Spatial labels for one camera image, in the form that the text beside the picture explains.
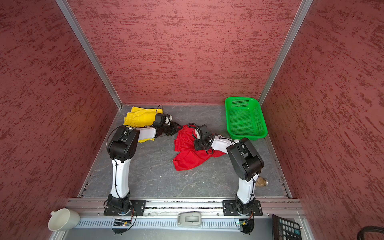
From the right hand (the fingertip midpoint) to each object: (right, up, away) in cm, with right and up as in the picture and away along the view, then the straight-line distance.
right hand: (195, 148), depth 96 cm
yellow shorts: (-40, +21, +11) cm, 47 cm away
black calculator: (+42, -32, -28) cm, 60 cm away
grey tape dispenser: (-2, -28, -26) cm, 39 cm away
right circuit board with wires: (+26, -33, -24) cm, 49 cm away
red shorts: (-6, -4, -8) cm, 11 cm away
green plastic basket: (+38, +20, +17) cm, 46 cm away
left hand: (-10, +12, +8) cm, 17 cm away
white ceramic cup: (-61, -27, -29) cm, 73 cm away
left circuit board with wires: (-37, -32, -23) cm, 55 cm away
